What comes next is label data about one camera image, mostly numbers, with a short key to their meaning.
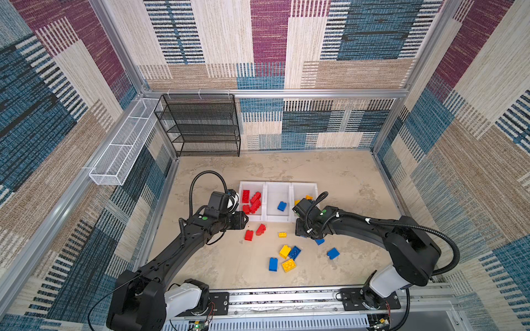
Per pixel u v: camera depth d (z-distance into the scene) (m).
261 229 0.89
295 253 0.85
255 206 0.96
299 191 0.99
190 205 0.69
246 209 0.96
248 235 0.90
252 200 0.98
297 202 0.72
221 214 0.71
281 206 0.97
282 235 0.89
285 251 0.83
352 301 0.73
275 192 1.02
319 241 0.87
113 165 0.93
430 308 0.73
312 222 0.66
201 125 1.11
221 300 0.75
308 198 0.99
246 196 1.00
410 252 0.44
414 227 0.46
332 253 0.85
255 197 0.99
